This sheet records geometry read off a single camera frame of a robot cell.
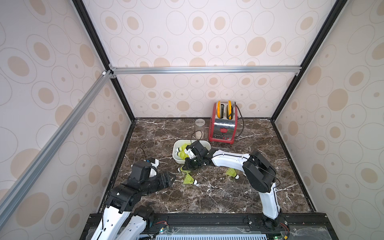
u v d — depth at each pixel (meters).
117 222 0.43
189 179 0.85
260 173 0.51
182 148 0.99
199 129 1.01
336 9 0.69
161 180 0.60
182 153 0.97
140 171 0.51
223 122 0.94
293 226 0.73
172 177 0.90
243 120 1.24
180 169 0.90
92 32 0.75
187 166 0.78
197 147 0.73
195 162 0.78
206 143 0.98
